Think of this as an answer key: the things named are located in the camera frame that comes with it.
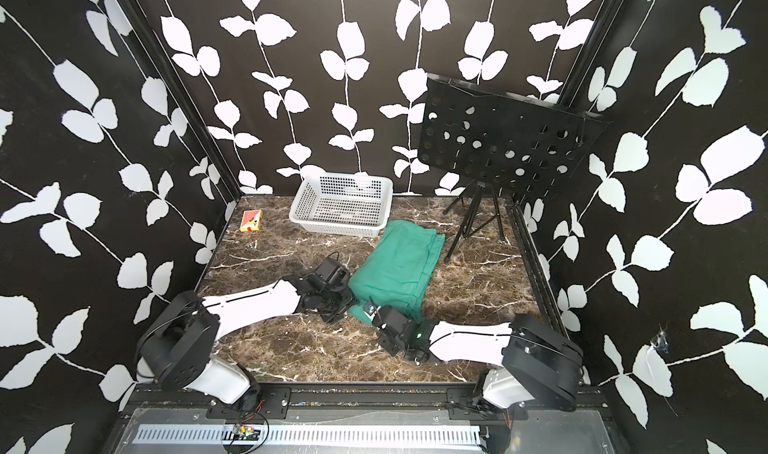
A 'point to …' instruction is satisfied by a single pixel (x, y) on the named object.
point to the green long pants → (397, 272)
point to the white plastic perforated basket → (343, 203)
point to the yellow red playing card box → (251, 220)
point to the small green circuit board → (242, 433)
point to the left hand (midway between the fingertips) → (359, 301)
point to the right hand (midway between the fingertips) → (381, 324)
